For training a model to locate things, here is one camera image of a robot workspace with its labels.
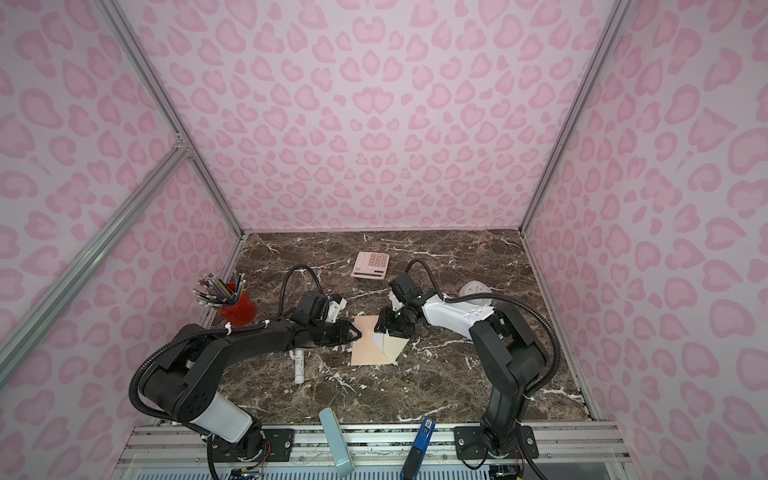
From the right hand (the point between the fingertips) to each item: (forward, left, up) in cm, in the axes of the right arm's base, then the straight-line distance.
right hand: (381, 328), depth 87 cm
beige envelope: (-4, +4, -6) cm, 9 cm away
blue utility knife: (-27, -12, -8) cm, 30 cm away
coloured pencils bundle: (+6, +48, +10) cm, 49 cm away
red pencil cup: (+5, +43, 0) cm, 43 cm away
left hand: (0, +6, -2) cm, 7 cm away
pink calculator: (+26, +5, -4) cm, 27 cm away
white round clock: (+17, -31, -4) cm, 35 cm away
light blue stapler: (-30, +8, -5) cm, 32 cm away
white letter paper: (-1, +1, -5) cm, 5 cm away
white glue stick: (-10, +23, -4) cm, 25 cm away
